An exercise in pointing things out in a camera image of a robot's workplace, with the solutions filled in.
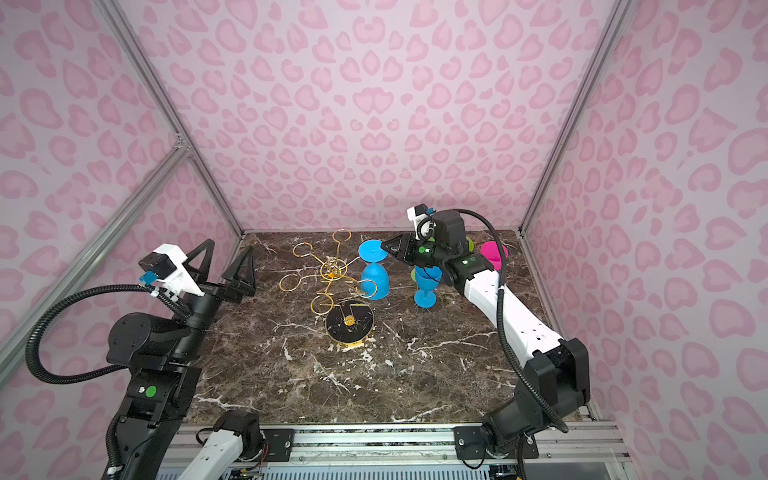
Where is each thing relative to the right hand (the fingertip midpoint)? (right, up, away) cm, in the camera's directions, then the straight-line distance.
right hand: (384, 244), depth 73 cm
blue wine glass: (-3, -9, +6) cm, 11 cm away
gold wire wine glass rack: (-11, -23, +20) cm, 32 cm away
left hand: (-27, 0, -19) cm, 33 cm away
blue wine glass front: (+12, -12, +17) cm, 24 cm away
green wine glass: (+9, -9, +34) cm, 36 cm away
